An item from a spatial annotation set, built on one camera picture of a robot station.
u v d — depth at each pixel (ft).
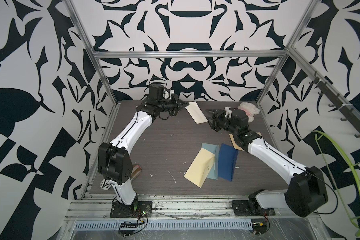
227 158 2.99
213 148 3.15
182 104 2.51
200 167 2.91
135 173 2.72
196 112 2.55
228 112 2.38
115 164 1.50
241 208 2.44
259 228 2.33
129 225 2.39
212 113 2.38
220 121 2.29
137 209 2.35
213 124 2.39
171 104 2.33
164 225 2.55
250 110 3.43
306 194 1.37
